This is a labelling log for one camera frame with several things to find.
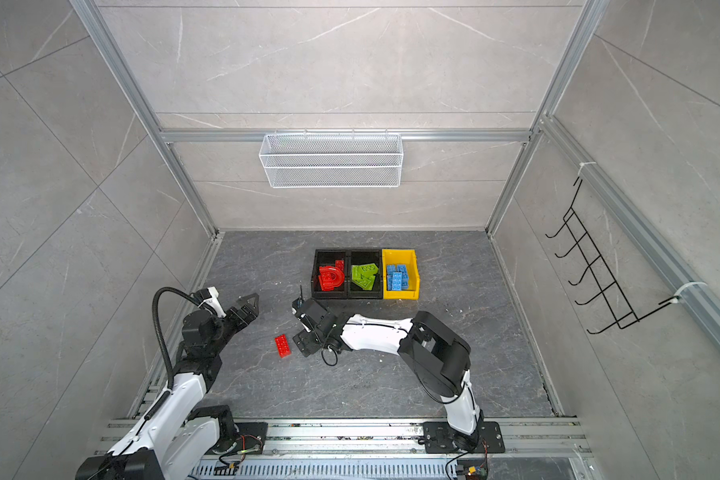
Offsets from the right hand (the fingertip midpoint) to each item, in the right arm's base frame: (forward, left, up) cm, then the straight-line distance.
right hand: (309, 331), depth 89 cm
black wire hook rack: (-7, -73, +26) cm, 78 cm away
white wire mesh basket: (+50, -7, +27) cm, 57 cm away
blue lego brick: (+18, -28, +3) cm, 33 cm away
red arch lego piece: (+20, -5, +1) cm, 20 cm away
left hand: (+6, +17, +12) cm, 21 cm away
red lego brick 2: (-4, +8, -2) cm, 9 cm away
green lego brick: (+20, -17, +1) cm, 26 cm away
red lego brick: (+26, -9, -1) cm, 28 cm away
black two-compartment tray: (+26, -13, +3) cm, 29 cm away
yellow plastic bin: (+27, -33, +1) cm, 43 cm away
